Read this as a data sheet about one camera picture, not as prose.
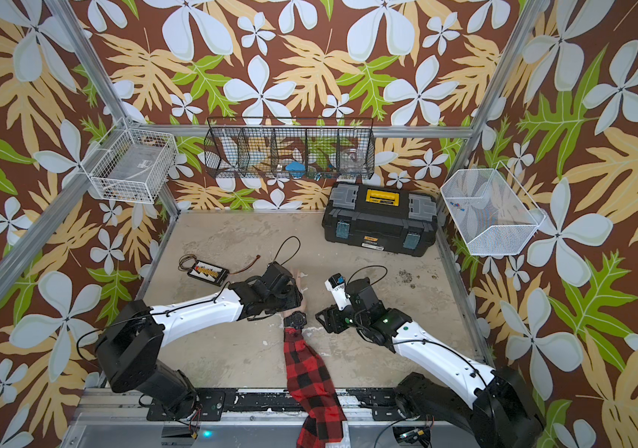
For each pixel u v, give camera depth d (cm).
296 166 94
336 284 72
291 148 98
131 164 85
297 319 80
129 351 44
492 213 84
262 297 66
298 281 71
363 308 62
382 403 74
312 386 76
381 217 95
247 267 104
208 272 99
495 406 39
